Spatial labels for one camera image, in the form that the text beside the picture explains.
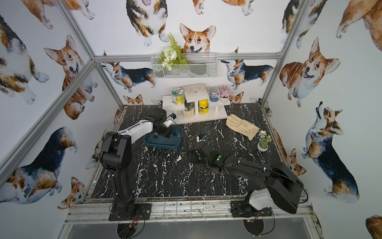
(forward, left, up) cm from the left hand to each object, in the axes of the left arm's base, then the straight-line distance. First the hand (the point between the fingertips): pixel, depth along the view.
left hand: (166, 126), depth 101 cm
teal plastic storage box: (-6, +10, -7) cm, 13 cm away
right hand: (-21, -19, +6) cm, 29 cm away
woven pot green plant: (+11, -15, +2) cm, 19 cm away
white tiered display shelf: (+16, -21, +2) cm, 26 cm away
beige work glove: (+2, -53, -5) cm, 53 cm away
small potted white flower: (-16, -61, -1) cm, 63 cm away
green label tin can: (+11, -9, +17) cm, 22 cm away
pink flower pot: (+10, -38, +19) cm, 44 cm away
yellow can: (+16, -25, +2) cm, 30 cm away
